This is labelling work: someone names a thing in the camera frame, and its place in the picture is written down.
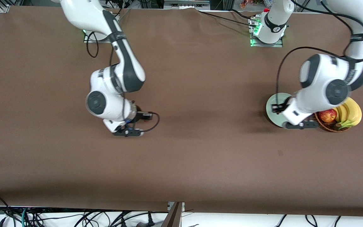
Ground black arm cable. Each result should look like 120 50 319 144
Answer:
86 32 160 133
276 0 363 106

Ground brown wicker basket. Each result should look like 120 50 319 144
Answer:
314 112 354 132

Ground black floor cable bundle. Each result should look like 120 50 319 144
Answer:
276 214 343 227
0 192 169 227

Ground brown table cover sheet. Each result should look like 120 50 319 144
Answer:
0 6 363 218

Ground aluminium corner bracket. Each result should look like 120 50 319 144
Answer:
0 0 23 13

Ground pale green round plate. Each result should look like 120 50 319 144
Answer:
266 92 295 128

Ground silver metal frame box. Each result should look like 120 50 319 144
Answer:
164 0 210 10

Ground red apple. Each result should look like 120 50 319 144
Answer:
319 109 337 123

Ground orange colourful background object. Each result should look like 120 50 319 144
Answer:
240 0 265 9

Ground yellow banana bunch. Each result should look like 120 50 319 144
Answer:
333 97 362 130

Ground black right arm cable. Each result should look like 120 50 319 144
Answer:
86 32 160 133

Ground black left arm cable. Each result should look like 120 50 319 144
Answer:
276 0 363 106

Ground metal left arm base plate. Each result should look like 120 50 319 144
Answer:
250 17 284 48

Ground black cables on table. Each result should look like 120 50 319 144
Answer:
197 9 258 27

